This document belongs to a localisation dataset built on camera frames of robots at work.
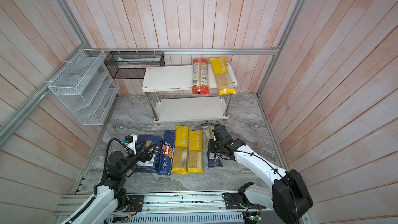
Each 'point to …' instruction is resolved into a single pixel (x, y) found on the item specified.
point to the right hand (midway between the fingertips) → (210, 144)
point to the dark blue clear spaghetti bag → (213, 160)
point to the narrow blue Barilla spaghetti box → (168, 153)
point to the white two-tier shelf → (158, 79)
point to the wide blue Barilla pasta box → (146, 141)
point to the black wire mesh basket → (130, 65)
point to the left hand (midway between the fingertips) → (151, 145)
